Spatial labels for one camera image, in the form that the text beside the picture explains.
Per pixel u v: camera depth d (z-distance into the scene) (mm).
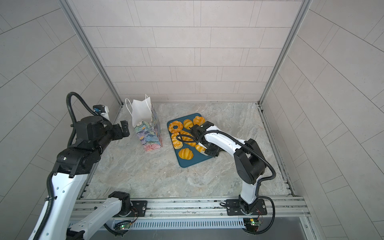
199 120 1011
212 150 741
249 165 464
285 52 870
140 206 723
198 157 871
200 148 887
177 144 892
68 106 403
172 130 982
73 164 385
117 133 556
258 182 509
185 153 849
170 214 706
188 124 988
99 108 518
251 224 680
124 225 645
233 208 708
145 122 750
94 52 878
